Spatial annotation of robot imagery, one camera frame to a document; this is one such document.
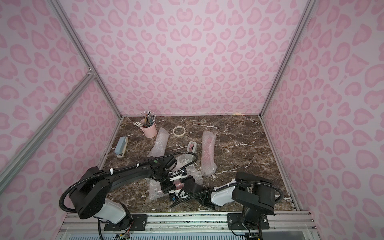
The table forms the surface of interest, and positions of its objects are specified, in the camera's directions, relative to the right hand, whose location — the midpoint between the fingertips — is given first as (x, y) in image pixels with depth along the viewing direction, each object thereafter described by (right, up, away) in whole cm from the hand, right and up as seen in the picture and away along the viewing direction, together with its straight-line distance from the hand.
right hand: (183, 179), depth 86 cm
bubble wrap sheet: (+5, +4, +3) cm, 7 cm away
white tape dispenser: (+5, +17, +10) cm, 21 cm away
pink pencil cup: (-25, +27, +17) cm, 41 cm away
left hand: (-5, -3, -3) cm, 7 cm away
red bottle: (-2, 0, -6) cm, 6 cm away
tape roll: (-6, +27, +24) cm, 37 cm away
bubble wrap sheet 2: (-16, +18, +9) cm, 26 cm away
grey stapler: (-41, +18, +11) cm, 46 cm away
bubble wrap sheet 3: (+14, +9, 0) cm, 17 cm away
